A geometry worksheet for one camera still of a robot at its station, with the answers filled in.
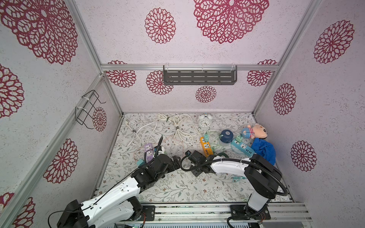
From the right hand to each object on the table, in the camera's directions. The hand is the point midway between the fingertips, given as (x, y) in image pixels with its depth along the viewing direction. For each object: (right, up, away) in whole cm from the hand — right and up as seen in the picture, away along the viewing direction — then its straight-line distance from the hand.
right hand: (193, 166), depth 91 cm
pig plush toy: (+46, +22, +9) cm, 51 cm away
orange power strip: (+9, +11, +7) cm, 16 cm away
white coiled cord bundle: (-5, +25, +23) cm, 34 cm away
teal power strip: (+36, +10, +5) cm, 37 cm away
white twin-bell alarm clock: (+10, +30, +15) cm, 35 cm away
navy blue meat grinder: (+22, +18, +4) cm, 29 cm away
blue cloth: (+46, +12, +2) cm, 47 cm away
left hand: (-11, +6, -11) cm, 17 cm away
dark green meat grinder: (+17, +9, -5) cm, 20 cm away
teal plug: (+9, +18, +7) cm, 21 cm away
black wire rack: (-60, +33, -16) cm, 70 cm away
